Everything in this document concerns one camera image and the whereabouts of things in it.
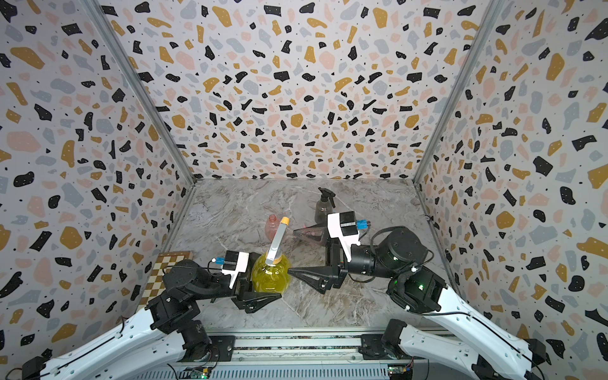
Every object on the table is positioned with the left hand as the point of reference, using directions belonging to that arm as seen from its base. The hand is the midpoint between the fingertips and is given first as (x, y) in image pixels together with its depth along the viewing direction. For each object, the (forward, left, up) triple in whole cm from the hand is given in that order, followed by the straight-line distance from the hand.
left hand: (279, 280), depth 54 cm
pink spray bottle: (+32, +9, -24) cm, 41 cm away
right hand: (0, -5, +12) cm, 13 cm away
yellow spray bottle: (+1, +2, -1) cm, 3 cm away
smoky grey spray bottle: (+41, -11, -25) cm, 49 cm away
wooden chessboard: (+12, +49, -31) cm, 59 cm away
